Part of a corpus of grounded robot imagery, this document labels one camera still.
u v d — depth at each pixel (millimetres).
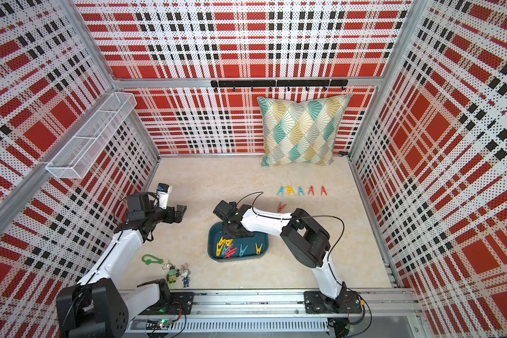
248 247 862
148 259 837
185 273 784
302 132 937
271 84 896
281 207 1001
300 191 1045
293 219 524
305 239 497
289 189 1051
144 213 651
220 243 869
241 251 846
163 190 749
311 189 1055
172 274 784
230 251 844
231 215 693
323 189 1053
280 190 1055
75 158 691
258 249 854
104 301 393
